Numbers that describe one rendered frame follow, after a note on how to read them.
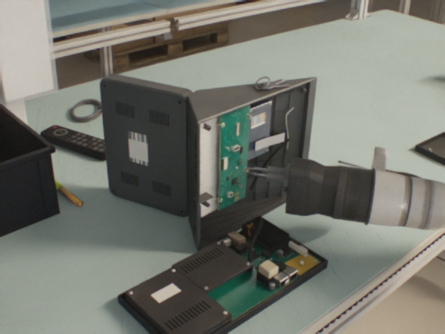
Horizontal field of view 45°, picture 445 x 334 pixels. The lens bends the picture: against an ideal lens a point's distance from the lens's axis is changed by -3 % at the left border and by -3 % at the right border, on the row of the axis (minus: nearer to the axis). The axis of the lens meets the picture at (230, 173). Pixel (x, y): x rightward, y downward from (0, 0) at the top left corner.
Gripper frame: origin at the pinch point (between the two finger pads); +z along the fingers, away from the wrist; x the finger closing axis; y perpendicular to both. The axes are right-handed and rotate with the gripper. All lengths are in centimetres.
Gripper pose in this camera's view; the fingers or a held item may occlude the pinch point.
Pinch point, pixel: (247, 170)
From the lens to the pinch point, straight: 81.4
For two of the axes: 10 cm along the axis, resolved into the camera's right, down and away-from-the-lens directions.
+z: -9.8, -1.4, 1.7
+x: -0.3, 8.6, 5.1
